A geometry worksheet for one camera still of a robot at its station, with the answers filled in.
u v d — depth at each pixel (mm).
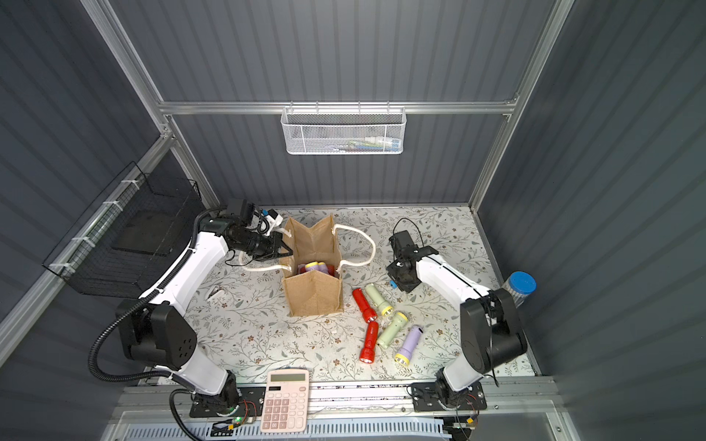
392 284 857
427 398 735
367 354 788
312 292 832
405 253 704
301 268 913
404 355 788
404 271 657
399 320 846
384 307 882
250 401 722
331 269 953
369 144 915
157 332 442
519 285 754
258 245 705
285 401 722
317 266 904
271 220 771
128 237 738
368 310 875
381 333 846
